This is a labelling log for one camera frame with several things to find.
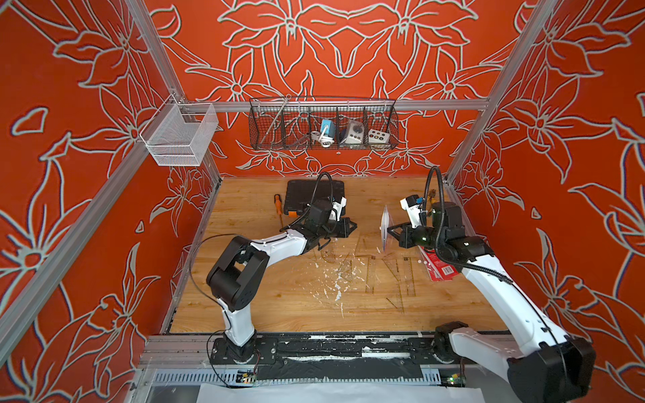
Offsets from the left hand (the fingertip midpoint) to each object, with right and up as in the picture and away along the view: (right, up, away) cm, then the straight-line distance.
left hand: (358, 224), depth 86 cm
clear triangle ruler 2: (-4, -18, +4) cm, 19 cm away
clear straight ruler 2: (+18, -22, 0) cm, 28 cm away
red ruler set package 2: (+7, 0, -8) cm, 11 cm away
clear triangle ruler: (+3, -11, +10) cm, 15 cm away
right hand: (+7, 0, -11) cm, 13 cm away
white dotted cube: (+8, +33, +8) cm, 35 cm away
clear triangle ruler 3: (+15, -15, +6) cm, 22 cm away
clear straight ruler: (+5, -18, +2) cm, 19 cm away
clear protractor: (-10, -13, +9) cm, 19 cm away
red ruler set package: (+28, -16, +1) cm, 32 cm away
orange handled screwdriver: (-32, +6, +21) cm, 38 cm away
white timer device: (-1, +33, +4) cm, 33 cm away
